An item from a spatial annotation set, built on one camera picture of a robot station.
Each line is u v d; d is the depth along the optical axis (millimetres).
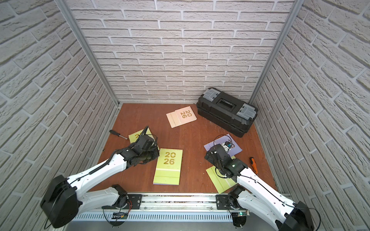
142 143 632
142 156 662
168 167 834
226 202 734
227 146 724
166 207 727
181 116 1100
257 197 484
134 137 974
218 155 601
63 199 392
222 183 811
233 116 912
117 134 1003
